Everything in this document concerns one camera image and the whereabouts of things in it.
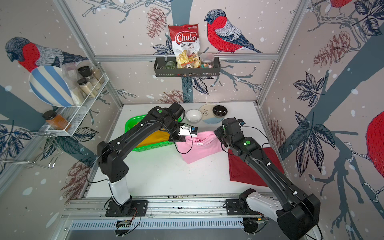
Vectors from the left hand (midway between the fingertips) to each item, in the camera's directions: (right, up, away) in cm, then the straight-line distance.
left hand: (186, 134), depth 80 cm
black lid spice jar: (-52, +24, -2) cm, 57 cm away
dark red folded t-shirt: (+31, -23, +5) cm, 39 cm away
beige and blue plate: (+14, +11, +34) cm, 38 cm away
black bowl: (+23, +13, +31) cm, 41 cm away
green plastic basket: (-38, +7, +21) cm, 44 cm away
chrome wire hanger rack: (-53, +1, -20) cm, 57 cm away
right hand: (+15, +4, -2) cm, 16 cm away
